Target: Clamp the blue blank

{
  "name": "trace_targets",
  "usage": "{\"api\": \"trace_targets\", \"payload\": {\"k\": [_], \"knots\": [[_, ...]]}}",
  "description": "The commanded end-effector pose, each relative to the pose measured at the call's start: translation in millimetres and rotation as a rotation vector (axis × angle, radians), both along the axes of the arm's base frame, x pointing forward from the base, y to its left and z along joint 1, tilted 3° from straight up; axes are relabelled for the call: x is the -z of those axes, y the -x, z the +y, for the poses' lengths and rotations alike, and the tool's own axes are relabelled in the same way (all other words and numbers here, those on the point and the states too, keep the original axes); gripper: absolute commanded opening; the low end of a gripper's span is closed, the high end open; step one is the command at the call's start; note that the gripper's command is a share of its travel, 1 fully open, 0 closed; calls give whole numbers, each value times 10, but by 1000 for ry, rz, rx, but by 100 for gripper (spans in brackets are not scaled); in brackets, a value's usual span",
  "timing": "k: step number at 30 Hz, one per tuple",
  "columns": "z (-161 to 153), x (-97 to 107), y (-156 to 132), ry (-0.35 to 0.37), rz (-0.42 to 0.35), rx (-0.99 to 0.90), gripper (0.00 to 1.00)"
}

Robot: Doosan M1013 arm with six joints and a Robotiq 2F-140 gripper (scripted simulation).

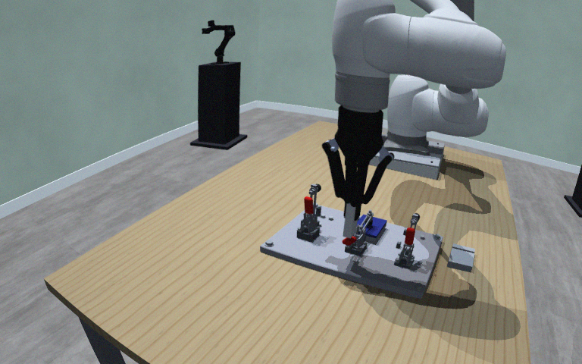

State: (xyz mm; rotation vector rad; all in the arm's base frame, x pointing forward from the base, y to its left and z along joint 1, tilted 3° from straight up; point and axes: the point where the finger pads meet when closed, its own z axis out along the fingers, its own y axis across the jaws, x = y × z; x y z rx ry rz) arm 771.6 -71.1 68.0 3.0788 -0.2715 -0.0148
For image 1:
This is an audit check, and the blue rectangular block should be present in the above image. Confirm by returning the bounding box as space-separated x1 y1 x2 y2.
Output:
357 215 387 242

